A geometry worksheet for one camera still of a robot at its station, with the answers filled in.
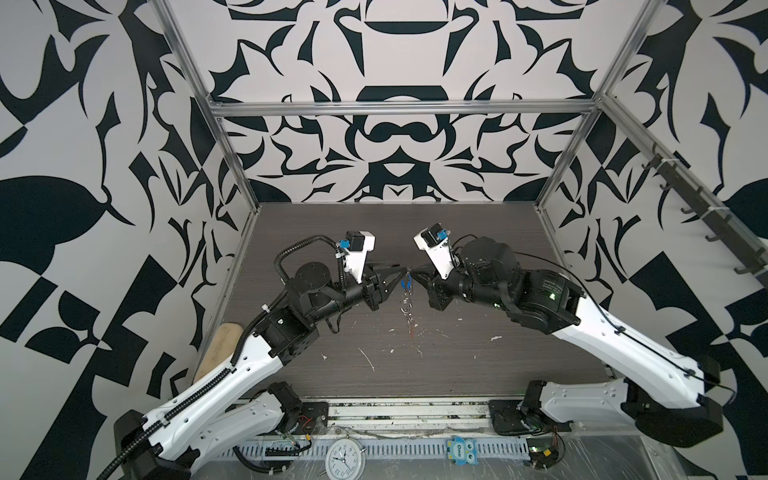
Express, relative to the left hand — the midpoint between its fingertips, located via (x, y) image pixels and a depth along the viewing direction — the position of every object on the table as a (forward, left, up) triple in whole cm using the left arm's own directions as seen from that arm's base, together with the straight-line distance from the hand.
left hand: (404, 261), depth 60 cm
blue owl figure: (-29, -13, -35) cm, 47 cm away
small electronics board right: (-30, -32, -37) cm, 57 cm away
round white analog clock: (-30, +13, -32) cm, 46 cm away
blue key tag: (-2, -1, -4) cm, 5 cm away
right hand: (-1, -2, -2) cm, 3 cm away
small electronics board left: (-28, +30, -39) cm, 56 cm away
